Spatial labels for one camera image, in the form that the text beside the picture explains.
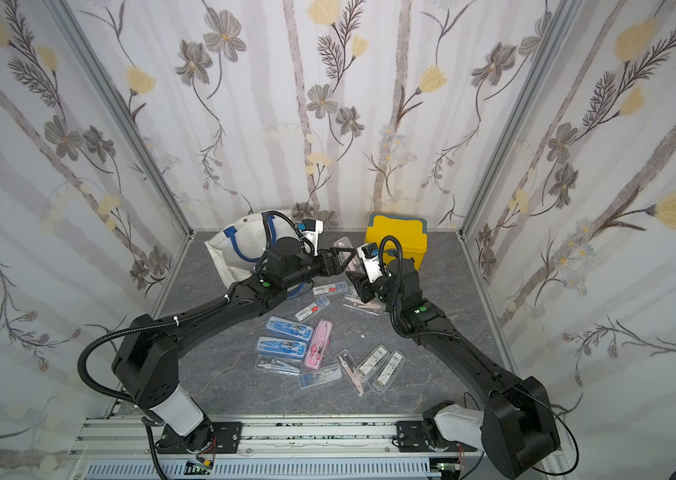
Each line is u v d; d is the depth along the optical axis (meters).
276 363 0.86
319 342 0.90
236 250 0.95
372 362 0.84
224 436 0.73
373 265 0.68
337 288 1.02
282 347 0.89
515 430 0.40
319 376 0.84
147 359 0.44
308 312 0.96
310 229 0.71
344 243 0.78
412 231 1.02
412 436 0.73
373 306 0.98
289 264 0.62
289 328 0.93
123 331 0.44
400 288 0.59
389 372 0.84
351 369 0.85
